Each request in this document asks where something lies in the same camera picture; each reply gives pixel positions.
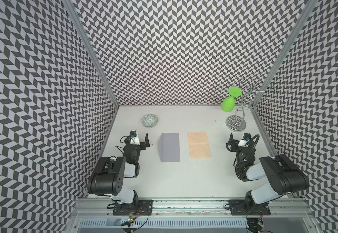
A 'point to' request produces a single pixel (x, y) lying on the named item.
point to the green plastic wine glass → (228, 103)
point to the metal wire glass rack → (237, 123)
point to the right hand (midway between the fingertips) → (239, 136)
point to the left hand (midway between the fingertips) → (140, 134)
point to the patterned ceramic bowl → (149, 121)
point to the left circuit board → (130, 219)
